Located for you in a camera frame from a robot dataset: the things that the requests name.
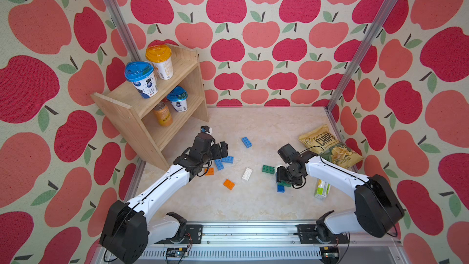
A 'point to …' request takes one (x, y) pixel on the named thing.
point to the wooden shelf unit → (156, 126)
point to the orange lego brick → (228, 184)
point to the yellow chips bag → (323, 142)
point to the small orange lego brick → (210, 171)
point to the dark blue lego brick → (281, 188)
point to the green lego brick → (268, 169)
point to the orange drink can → (163, 114)
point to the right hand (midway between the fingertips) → (283, 183)
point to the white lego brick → (247, 173)
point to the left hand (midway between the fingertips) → (222, 149)
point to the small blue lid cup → (178, 97)
